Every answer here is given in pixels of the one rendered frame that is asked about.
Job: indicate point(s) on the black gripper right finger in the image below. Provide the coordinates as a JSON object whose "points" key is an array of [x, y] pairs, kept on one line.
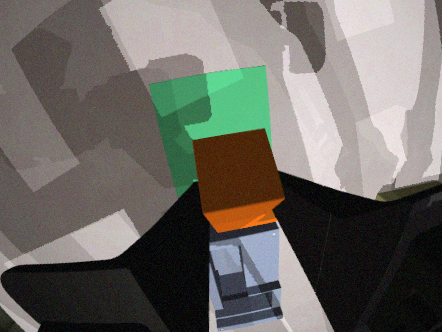
{"points": [[350, 247]]}

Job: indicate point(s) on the orange l-shaped part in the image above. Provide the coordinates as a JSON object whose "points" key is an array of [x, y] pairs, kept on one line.
{"points": [[238, 179]]}

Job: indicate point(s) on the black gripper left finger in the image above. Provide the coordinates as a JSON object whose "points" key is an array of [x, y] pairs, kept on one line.
{"points": [[161, 281]]}

